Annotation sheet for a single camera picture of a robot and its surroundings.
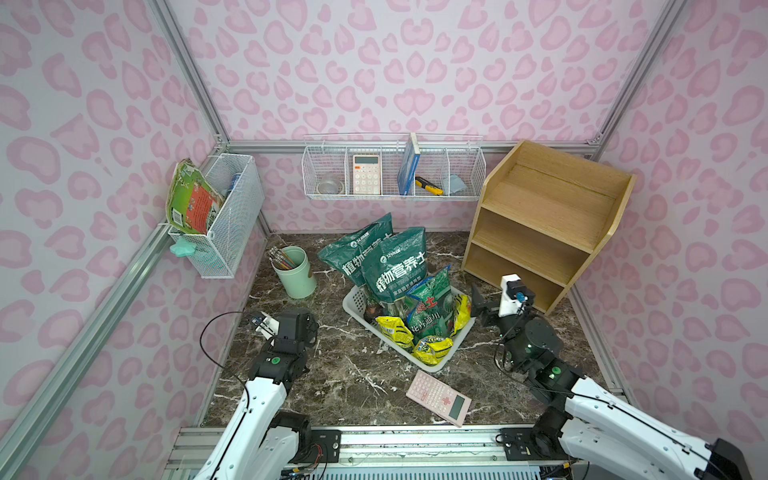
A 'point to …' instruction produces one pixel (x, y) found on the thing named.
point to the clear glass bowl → (329, 187)
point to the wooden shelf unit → (545, 215)
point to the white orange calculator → (366, 178)
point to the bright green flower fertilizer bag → (430, 306)
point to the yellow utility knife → (429, 187)
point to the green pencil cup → (294, 271)
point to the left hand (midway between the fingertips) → (294, 323)
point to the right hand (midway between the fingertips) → (490, 281)
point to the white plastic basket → (354, 303)
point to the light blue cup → (456, 184)
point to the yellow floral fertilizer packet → (431, 349)
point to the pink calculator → (439, 397)
